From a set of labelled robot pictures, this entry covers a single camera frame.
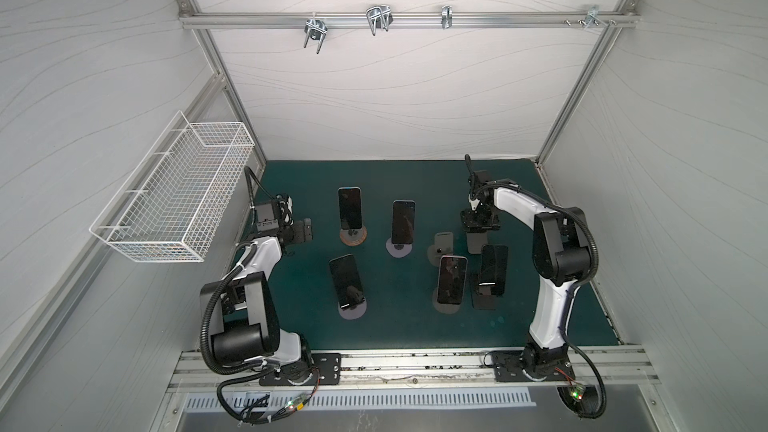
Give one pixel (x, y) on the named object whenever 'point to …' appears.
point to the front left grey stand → (353, 313)
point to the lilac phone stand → (398, 250)
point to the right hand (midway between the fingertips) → (480, 220)
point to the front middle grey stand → (443, 307)
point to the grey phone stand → (443, 246)
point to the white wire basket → (174, 200)
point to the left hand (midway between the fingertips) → (299, 222)
